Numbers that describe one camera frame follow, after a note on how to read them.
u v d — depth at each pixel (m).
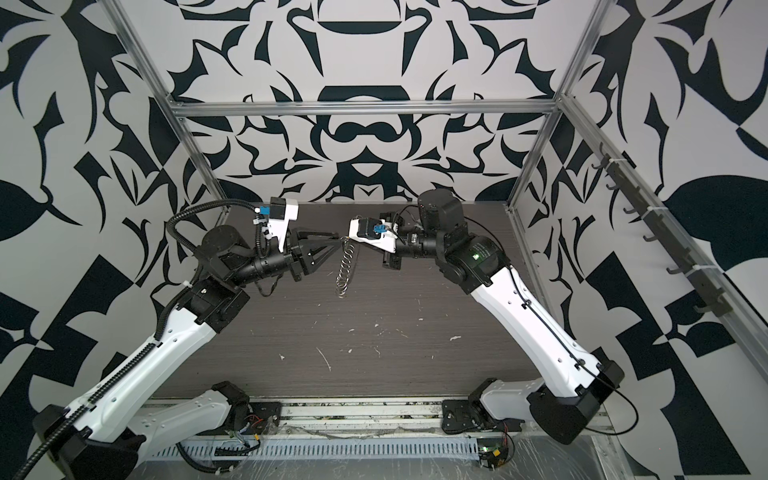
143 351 0.43
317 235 0.58
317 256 0.57
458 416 0.74
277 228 0.52
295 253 0.53
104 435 0.39
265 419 0.73
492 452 0.71
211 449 0.71
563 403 0.40
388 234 0.48
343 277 0.58
